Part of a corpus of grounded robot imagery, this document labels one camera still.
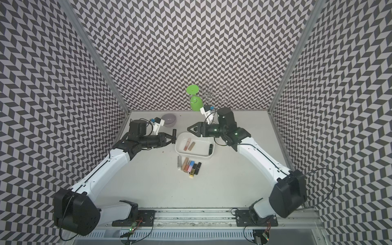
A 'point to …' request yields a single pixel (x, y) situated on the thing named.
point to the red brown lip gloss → (187, 166)
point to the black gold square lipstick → (193, 170)
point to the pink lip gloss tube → (187, 144)
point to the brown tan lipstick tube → (191, 146)
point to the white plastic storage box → (204, 147)
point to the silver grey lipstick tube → (179, 162)
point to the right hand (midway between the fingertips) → (192, 132)
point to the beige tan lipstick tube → (185, 163)
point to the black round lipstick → (197, 168)
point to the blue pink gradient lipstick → (191, 166)
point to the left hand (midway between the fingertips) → (174, 140)
